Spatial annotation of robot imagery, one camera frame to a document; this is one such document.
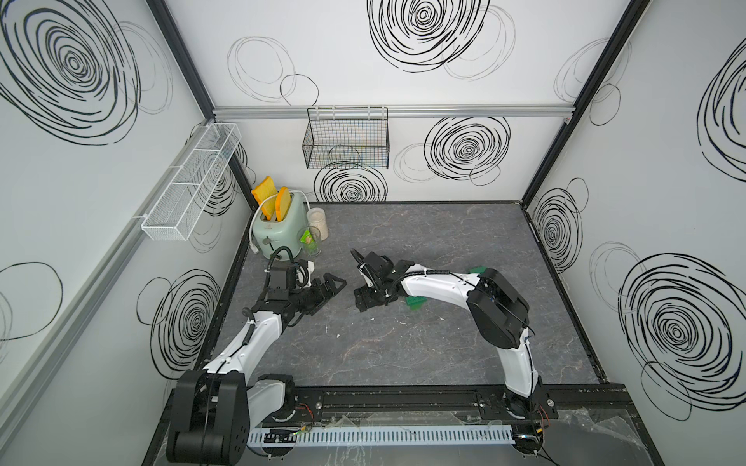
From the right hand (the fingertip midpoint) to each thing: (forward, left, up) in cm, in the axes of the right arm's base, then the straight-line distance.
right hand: (366, 301), depth 90 cm
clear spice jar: (+28, +19, +8) cm, 35 cm away
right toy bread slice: (+24, +28, +19) cm, 41 cm away
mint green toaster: (+16, +31, +12) cm, 37 cm away
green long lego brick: (0, -16, 0) cm, 16 cm away
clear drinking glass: (+20, +21, -1) cm, 29 cm away
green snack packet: (+22, +22, +4) cm, 31 cm away
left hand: (0, +8, +8) cm, 11 cm away
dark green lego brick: (+13, -38, -1) cm, 40 cm away
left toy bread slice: (+29, +34, +19) cm, 49 cm away
